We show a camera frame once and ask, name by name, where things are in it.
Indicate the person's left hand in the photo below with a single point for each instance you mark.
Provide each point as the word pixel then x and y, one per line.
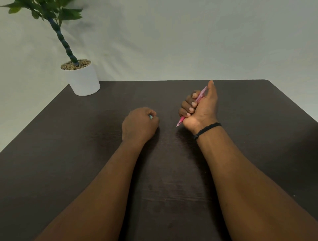
pixel 137 127

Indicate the person's right hand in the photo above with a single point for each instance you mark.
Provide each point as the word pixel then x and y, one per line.
pixel 206 111

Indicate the pink mechanical pencil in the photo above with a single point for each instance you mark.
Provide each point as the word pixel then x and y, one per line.
pixel 180 121

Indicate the person's left forearm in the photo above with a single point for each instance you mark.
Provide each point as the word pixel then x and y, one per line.
pixel 94 196

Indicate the person's right forearm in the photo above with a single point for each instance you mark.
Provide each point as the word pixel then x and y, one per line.
pixel 248 193

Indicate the black wristband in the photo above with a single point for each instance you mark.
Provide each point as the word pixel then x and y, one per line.
pixel 207 128

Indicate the white plant pot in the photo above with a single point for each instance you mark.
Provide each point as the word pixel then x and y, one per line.
pixel 84 82

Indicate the green artificial plant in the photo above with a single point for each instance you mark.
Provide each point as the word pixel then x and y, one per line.
pixel 54 12

